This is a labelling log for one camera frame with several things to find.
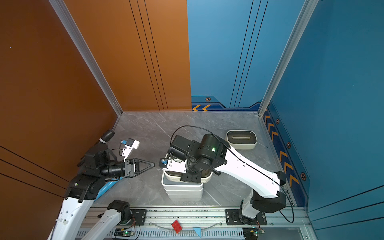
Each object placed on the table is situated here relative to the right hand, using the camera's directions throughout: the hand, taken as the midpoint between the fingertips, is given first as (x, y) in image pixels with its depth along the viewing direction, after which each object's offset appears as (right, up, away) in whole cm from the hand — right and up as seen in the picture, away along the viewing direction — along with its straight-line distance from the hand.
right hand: (187, 170), depth 59 cm
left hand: (-14, +2, 0) cm, 14 cm away
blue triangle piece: (+4, -31, +9) cm, 32 cm away
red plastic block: (-6, -30, +11) cm, 32 cm away
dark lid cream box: (+7, -1, -3) cm, 8 cm away
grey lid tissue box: (-5, -7, +2) cm, 8 cm away
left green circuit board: (-33, -34, +13) cm, 49 cm away
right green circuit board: (+30, -33, +11) cm, 46 cm away
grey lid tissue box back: (+2, -15, +11) cm, 19 cm away
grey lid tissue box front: (+2, -19, +16) cm, 25 cm away
